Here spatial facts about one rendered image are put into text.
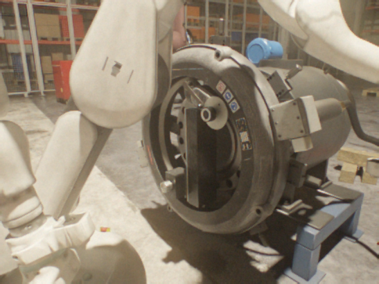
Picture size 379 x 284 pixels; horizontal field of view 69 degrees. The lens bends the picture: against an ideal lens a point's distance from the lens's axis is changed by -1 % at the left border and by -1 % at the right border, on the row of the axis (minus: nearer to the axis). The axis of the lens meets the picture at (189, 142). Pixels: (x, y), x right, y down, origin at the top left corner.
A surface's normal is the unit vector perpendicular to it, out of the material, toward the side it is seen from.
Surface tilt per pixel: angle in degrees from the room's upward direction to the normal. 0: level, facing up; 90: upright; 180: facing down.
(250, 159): 90
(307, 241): 90
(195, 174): 90
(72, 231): 90
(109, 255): 73
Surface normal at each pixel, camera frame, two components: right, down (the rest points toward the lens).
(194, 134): -0.75, 0.19
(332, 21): -0.07, 0.07
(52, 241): 0.22, 0.20
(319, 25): -0.29, 0.18
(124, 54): -0.04, 0.30
